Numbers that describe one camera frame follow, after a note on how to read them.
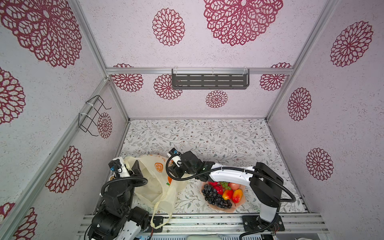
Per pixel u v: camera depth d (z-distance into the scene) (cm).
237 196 77
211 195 76
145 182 52
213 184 83
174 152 71
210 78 94
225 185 78
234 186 78
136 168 61
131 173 57
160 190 73
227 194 80
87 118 75
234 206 75
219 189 80
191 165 64
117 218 46
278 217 60
